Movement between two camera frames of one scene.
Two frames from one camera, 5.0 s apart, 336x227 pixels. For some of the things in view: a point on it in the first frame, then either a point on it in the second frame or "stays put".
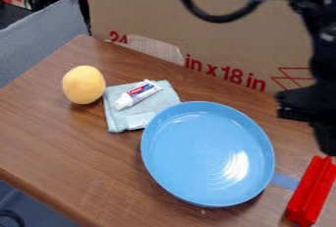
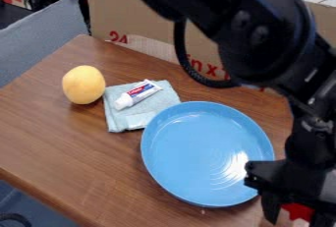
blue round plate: x=209 y=153 stays put
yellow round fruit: x=83 y=85 stays put
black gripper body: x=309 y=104 to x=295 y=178
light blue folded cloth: x=135 y=116 stays put
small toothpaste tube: x=144 y=89 stays put
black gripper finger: x=325 y=136 to x=323 y=218
